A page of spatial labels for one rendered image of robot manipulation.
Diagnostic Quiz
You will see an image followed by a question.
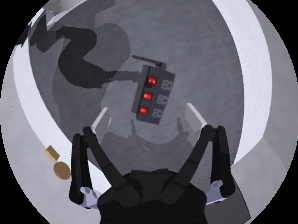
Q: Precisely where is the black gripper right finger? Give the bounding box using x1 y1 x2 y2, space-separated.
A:
161 103 236 205

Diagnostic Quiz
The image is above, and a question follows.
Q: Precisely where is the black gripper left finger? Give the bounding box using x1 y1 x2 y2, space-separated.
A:
69 107 141 209

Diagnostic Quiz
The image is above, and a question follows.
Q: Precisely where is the black power strip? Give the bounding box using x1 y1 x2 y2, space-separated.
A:
133 55 176 124

